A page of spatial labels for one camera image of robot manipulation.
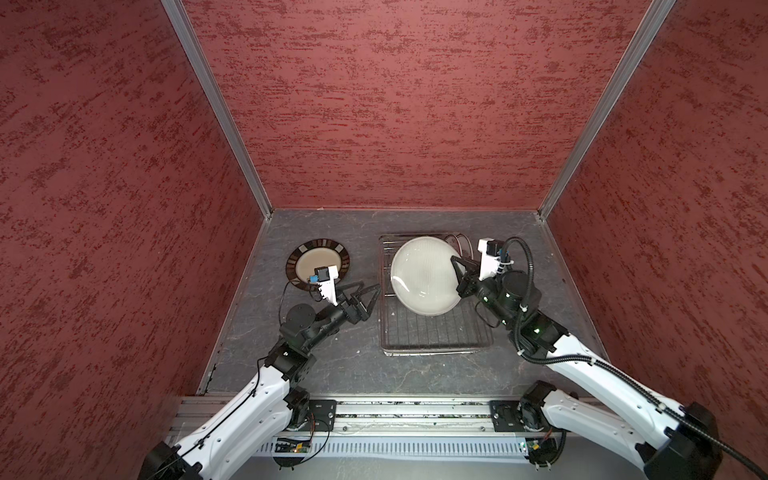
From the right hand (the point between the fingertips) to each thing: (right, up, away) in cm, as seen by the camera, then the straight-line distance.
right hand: (449, 264), depth 73 cm
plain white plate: (-6, -4, +3) cm, 8 cm away
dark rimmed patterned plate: (-44, 0, +34) cm, 56 cm away
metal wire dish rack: (-10, -22, +14) cm, 28 cm away
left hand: (-19, -7, 0) cm, 20 cm away
